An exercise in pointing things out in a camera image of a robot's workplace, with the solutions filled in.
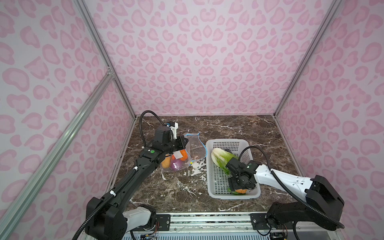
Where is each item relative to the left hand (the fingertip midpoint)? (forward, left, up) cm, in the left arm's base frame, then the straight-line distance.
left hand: (189, 137), depth 77 cm
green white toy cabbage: (-4, -18, -15) cm, 23 cm away
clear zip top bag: (+7, -2, -24) cm, 25 cm away
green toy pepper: (-22, -20, -15) cm, 33 cm away
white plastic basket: (-15, -15, -23) cm, 31 cm away
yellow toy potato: (-5, +15, -19) cm, 25 cm away
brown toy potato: (-22, -26, -19) cm, 39 cm away
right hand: (-19, -25, -20) cm, 37 cm away
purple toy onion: (-7, +8, -17) cm, 20 cm away
